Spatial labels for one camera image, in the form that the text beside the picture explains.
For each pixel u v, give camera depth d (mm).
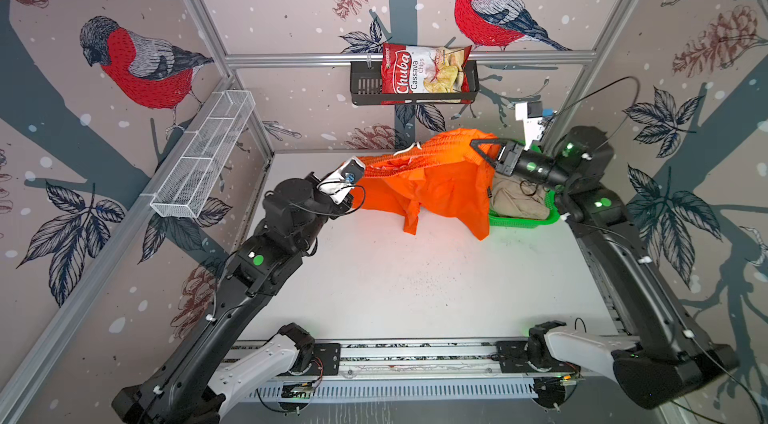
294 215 424
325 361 732
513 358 728
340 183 496
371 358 748
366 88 947
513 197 957
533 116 527
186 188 713
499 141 563
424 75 878
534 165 524
